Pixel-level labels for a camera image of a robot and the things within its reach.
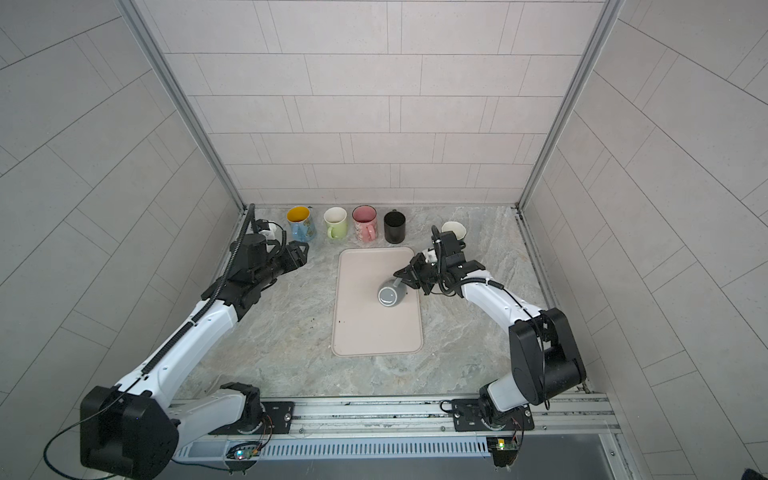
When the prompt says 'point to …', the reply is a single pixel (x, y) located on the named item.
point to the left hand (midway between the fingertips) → (308, 242)
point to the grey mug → (392, 292)
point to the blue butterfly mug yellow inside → (302, 226)
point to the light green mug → (336, 220)
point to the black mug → (394, 226)
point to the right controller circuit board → (504, 450)
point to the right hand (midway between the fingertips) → (393, 274)
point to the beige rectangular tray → (361, 325)
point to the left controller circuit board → (241, 457)
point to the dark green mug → (458, 229)
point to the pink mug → (364, 220)
